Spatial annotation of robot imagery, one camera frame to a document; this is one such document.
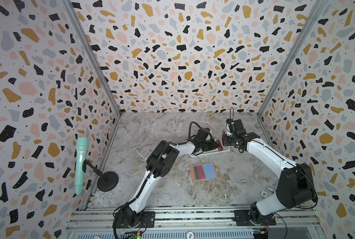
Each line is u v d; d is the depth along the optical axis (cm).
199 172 90
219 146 97
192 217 76
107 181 84
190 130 82
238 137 66
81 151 63
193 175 89
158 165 59
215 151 93
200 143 82
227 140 81
